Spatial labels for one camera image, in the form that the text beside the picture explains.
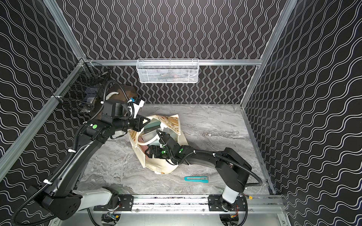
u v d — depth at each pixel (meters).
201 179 0.82
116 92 1.00
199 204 0.76
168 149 0.64
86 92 0.92
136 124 0.60
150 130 0.85
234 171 0.45
